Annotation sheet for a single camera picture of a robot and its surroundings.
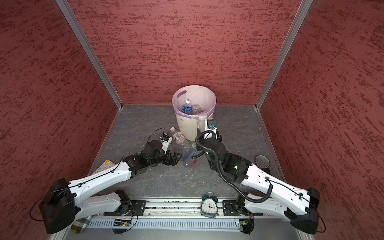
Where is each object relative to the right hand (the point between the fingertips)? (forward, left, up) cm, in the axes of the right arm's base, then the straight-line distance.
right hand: (202, 132), depth 67 cm
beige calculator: (-2, +58, -29) cm, 65 cm away
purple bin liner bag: (+35, -3, -11) cm, 37 cm away
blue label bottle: (+31, +8, -15) cm, 35 cm away
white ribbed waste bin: (+15, +8, -15) cm, 22 cm away
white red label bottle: (+13, +13, -27) cm, 33 cm away
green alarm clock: (-25, -3, -28) cm, 38 cm away
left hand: (-2, +15, -20) cm, 25 cm away
